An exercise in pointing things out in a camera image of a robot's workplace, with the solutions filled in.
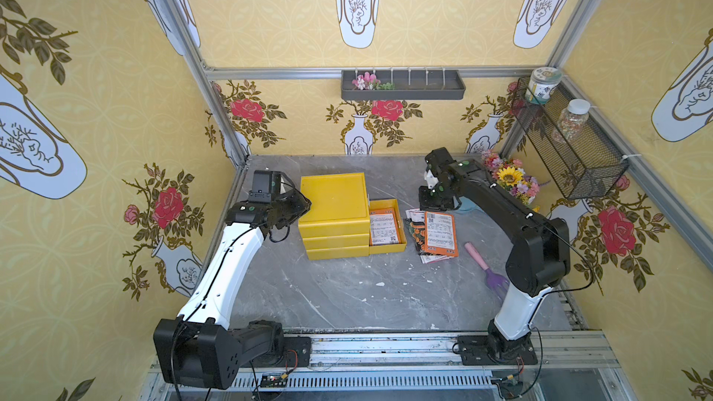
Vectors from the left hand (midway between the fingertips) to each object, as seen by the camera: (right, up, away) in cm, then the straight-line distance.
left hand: (297, 205), depth 81 cm
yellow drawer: (+27, -16, +12) cm, 33 cm away
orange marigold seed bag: (+26, -10, +17) cm, 33 cm away
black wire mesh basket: (+82, +13, 0) cm, 83 cm away
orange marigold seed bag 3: (+38, -8, +17) cm, 42 cm away
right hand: (+41, 0, +9) cm, 42 cm away
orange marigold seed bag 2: (+46, -12, +14) cm, 49 cm away
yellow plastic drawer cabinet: (+12, -5, -6) cm, 14 cm away
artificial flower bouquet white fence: (+66, +9, +7) cm, 67 cm away
